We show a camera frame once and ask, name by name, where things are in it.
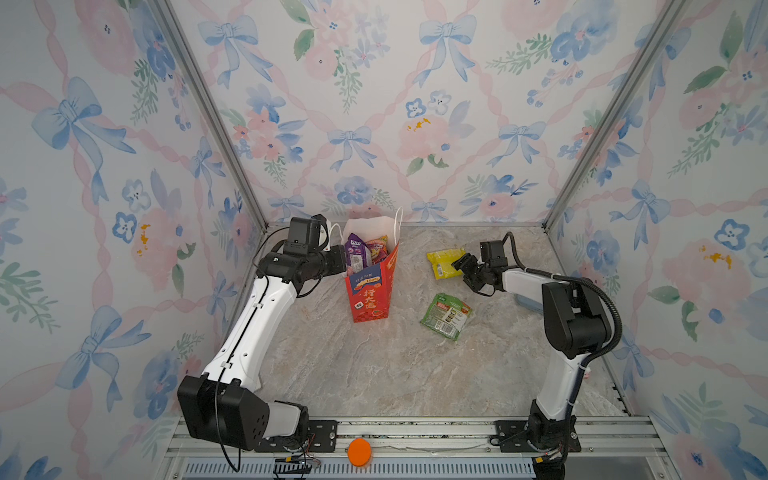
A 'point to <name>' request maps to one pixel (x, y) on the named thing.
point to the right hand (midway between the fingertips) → (456, 267)
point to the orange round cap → (359, 452)
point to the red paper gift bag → (371, 290)
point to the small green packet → (447, 315)
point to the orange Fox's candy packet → (379, 248)
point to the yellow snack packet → (442, 262)
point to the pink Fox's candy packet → (358, 254)
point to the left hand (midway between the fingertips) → (346, 255)
